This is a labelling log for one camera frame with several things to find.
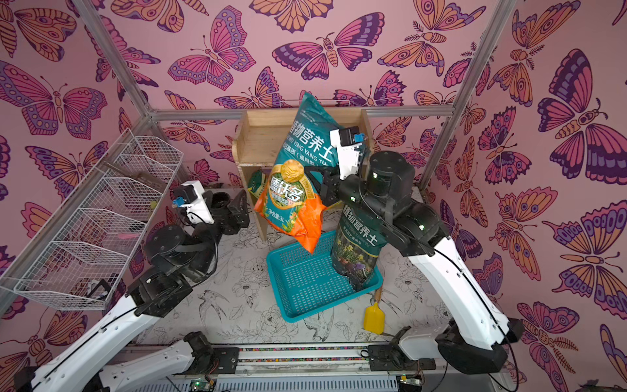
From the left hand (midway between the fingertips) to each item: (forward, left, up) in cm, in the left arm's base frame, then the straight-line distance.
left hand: (232, 191), depth 58 cm
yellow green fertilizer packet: (+16, 0, -12) cm, 20 cm away
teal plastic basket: (-4, -16, -45) cm, 48 cm away
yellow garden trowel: (-16, -39, -45) cm, 61 cm away
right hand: (-2, -18, +8) cm, 20 cm away
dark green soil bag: (0, -33, -23) cm, 41 cm away
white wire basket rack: (-11, +43, -17) cm, 47 cm away
